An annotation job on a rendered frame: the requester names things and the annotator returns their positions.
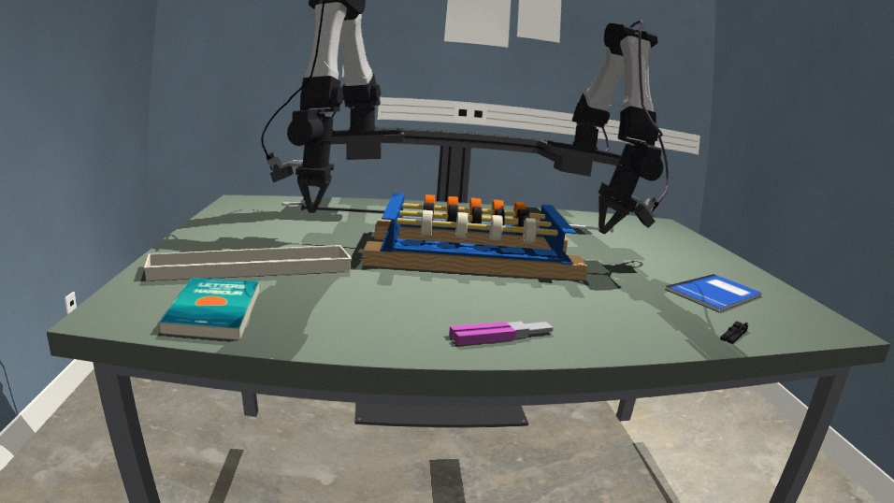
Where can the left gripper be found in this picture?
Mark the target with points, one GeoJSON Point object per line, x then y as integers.
{"type": "Point", "coordinates": [622, 183]}

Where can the light brown wooden block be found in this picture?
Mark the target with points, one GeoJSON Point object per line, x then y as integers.
{"type": "Point", "coordinates": [372, 256]}
{"type": "Point", "coordinates": [443, 235]}

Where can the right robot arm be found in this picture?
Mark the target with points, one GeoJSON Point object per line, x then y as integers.
{"type": "Point", "coordinates": [323, 89]}

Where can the teal paperback book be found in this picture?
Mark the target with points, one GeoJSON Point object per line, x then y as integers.
{"type": "Point", "coordinates": [210, 308]}

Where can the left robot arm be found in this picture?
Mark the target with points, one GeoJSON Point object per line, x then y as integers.
{"type": "Point", "coordinates": [593, 108]}

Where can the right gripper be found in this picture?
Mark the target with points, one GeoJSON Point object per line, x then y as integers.
{"type": "Point", "coordinates": [315, 159]}

